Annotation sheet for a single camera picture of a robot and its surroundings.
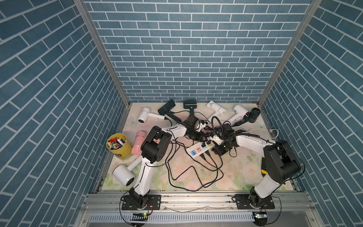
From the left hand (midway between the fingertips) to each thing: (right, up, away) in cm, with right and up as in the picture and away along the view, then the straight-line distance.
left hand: (207, 141), depth 96 cm
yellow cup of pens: (-57, 0, -10) cm, 58 cm away
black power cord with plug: (-13, -20, -15) cm, 28 cm away
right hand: (+6, -6, -4) cm, 10 cm away
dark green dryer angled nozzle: (-31, +22, +13) cm, 40 cm away
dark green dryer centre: (-11, +27, +20) cm, 36 cm away
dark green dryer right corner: (+35, +19, +7) cm, 41 cm away
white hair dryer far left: (-46, +19, +12) cm, 52 cm away
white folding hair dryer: (+10, +23, +17) cm, 31 cm away
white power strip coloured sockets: (-10, -6, -7) cm, 14 cm away
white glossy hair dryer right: (+29, +19, +14) cm, 37 cm away
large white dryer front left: (-50, -16, -17) cm, 55 cm away
